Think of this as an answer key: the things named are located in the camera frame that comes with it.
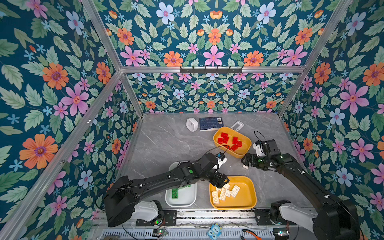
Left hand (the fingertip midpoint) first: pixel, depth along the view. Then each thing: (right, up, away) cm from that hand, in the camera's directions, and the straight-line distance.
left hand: (227, 177), depth 72 cm
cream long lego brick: (-5, -12, +9) cm, 16 cm away
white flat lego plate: (+14, 0, +19) cm, 24 cm away
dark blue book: (-6, +27, +40) cm, 49 cm away
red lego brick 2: (+4, +18, +33) cm, 37 cm away
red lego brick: (0, +15, +30) cm, 34 cm away
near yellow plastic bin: (+11, -15, +8) cm, 20 cm away
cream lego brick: (-1, -12, +8) cm, 15 cm away
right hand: (+13, +6, +12) cm, 18 cm away
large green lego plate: (-28, -12, +9) cm, 31 cm away
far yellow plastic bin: (+13, +8, +27) cm, 31 cm away
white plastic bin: (-21, -13, +8) cm, 26 cm away
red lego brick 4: (+10, +16, +30) cm, 35 cm away
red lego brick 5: (+9, +11, +27) cm, 31 cm away
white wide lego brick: (+5, -11, +9) cm, 15 cm away
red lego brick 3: (+13, +13, +30) cm, 35 cm away
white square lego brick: (+1, -11, +7) cm, 13 cm away
